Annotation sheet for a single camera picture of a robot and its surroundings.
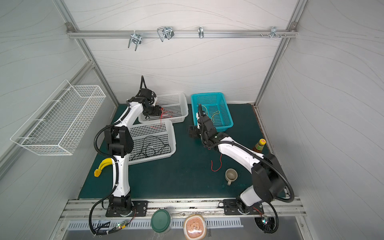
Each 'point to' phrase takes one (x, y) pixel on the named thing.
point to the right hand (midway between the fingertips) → (196, 124)
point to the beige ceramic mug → (231, 175)
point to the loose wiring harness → (107, 228)
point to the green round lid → (160, 220)
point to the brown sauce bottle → (259, 147)
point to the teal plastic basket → (215, 105)
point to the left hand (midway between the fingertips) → (159, 110)
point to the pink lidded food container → (194, 227)
